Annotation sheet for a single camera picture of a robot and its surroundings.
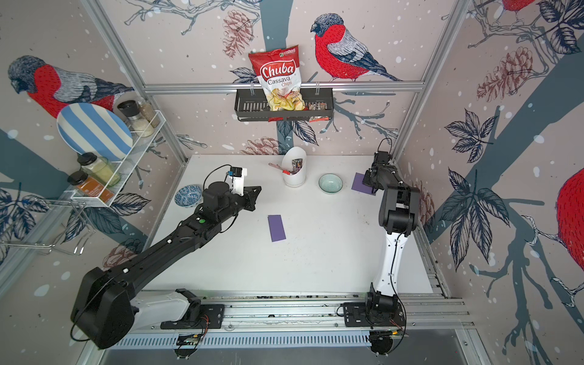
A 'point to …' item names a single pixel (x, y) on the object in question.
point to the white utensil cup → (294, 153)
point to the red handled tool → (284, 172)
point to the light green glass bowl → (331, 183)
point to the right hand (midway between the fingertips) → (369, 179)
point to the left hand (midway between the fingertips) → (264, 184)
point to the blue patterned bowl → (188, 196)
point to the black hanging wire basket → (252, 103)
